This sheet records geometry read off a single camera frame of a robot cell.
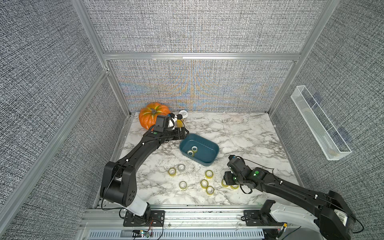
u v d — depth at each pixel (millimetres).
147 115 1003
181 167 909
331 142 654
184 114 1097
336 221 401
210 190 824
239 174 628
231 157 760
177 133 758
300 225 519
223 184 840
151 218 721
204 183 851
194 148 979
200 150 980
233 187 821
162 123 675
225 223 731
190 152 970
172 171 892
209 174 883
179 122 1060
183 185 840
